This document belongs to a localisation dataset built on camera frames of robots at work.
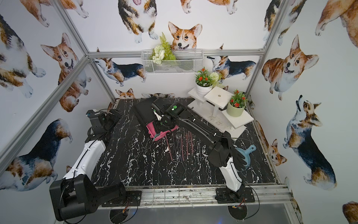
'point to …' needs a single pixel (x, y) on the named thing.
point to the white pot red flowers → (203, 83)
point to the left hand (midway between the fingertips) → (114, 111)
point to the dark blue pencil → (187, 147)
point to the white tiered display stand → (213, 111)
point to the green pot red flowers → (235, 107)
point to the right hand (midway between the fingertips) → (156, 130)
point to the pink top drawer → (154, 135)
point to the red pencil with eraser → (191, 144)
